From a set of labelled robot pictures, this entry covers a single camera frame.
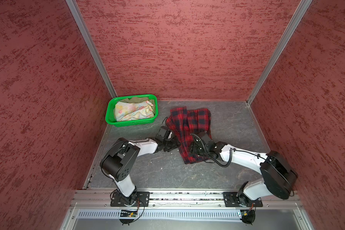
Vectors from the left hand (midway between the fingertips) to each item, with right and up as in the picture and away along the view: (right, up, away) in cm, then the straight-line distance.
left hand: (179, 147), depth 92 cm
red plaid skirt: (+4, +16, +4) cm, 17 cm away
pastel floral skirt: (-36, +25, +15) cm, 46 cm away
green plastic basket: (-51, +20, +10) cm, 55 cm away
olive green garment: (-34, +34, +19) cm, 51 cm away
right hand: (+7, -2, -5) cm, 9 cm away
